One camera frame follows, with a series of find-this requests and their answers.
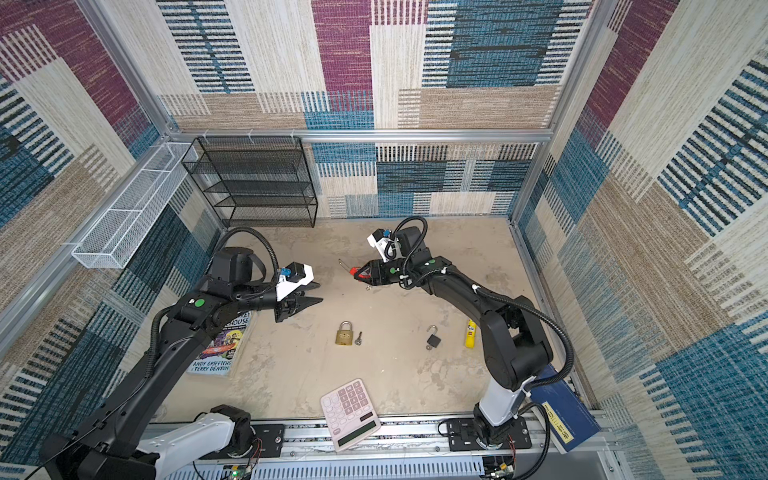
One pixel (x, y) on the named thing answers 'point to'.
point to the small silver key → (358, 340)
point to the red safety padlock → (371, 272)
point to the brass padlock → (344, 336)
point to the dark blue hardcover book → (569, 419)
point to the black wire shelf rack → (256, 180)
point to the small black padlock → (433, 339)
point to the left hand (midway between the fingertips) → (317, 285)
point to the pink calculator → (349, 415)
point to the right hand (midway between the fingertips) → (360, 279)
